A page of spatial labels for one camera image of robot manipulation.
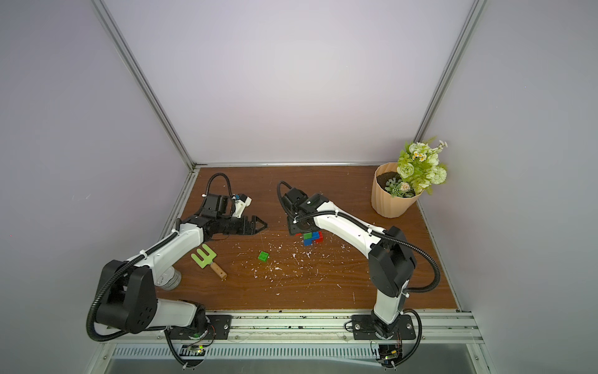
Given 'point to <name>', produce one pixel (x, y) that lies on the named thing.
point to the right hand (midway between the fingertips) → (299, 225)
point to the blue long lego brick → (307, 241)
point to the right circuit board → (385, 356)
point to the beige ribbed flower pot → (387, 205)
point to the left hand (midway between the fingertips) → (261, 224)
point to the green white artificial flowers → (418, 169)
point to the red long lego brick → (299, 234)
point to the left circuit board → (198, 348)
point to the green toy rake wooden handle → (208, 261)
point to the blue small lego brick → (316, 235)
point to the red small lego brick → (321, 238)
